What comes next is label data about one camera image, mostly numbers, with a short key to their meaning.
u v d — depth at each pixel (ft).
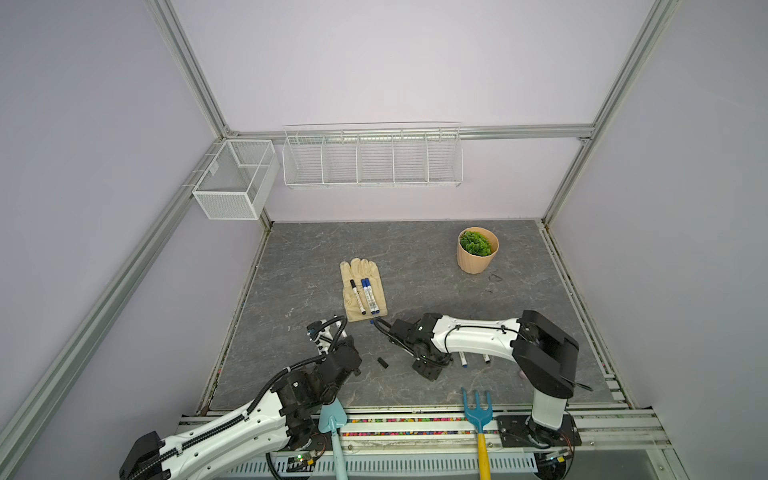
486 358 1.78
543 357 1.53
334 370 1.90
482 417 2.48
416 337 2.08
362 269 3.46
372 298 3.17
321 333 2.19
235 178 3.23
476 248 3.18
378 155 3.26
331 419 2.44
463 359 2.78
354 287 3.27
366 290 3.25
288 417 1.75
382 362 2.79
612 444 2.39
